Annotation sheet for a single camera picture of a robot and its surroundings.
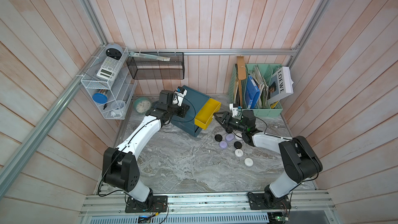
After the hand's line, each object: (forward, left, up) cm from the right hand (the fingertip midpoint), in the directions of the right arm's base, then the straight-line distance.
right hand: (213, 116), depth 86 cm
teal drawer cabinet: (+10, +11, +2) cm, 14 cm away
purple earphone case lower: (-9, -6, -17) cm, 20 cm away
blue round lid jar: (-1, +58, +15) cm, 60 cm away
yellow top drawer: (+2, +4, -1) cm, 5 cm away
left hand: (+2, +15, +4) cm, 16 cm away
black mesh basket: (+38, +47, +5) cm, 60 cm away
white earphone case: (-12, -12, -1) cm, 17 cm away
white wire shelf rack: (+11, +51, +11) cm, 54 cm away
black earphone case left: (-4, -4, -17) cm, 18 cm away
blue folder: (+19, -26, -1) cm, 32 cm away
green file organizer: (+32, -33, +5) cm, 47 cm away
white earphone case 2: (-15, -15, -16) cm, 26 cm away
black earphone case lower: (-9, -15, -17) cm, 25 cm away
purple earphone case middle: (-4, -11, -17) cm, 20 cm away
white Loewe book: (+19, -41, +7) cm, 45 cm away
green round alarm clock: (+14, +46, -7) cm, 49 cm away
